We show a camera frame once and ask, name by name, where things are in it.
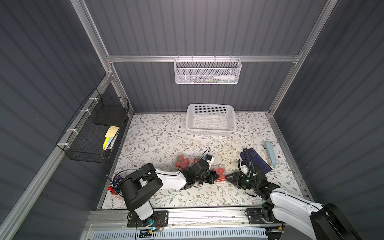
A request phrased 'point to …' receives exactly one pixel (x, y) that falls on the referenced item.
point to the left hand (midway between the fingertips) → (222, 180)
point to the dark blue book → (251, 156)
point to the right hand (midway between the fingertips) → (228, 178)
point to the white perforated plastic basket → (210, 119)
